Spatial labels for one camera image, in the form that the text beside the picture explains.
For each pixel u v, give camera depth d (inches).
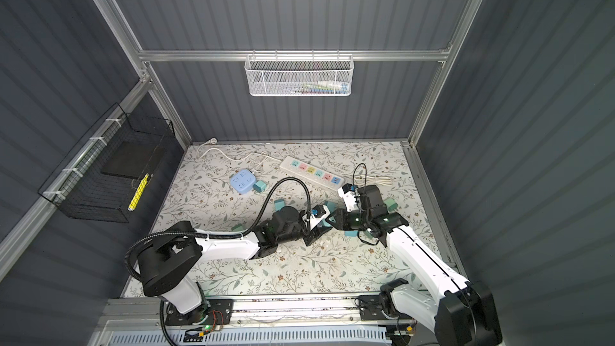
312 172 41.4
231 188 40.8
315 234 28.3
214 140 48.6
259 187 40.1
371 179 41.3
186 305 23.6
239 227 35.6
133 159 29.6
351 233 34.9
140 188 27.8
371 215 24.7
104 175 28.5
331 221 30.6
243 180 40.3
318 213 26.9
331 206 27.9
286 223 25.2
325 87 36.2
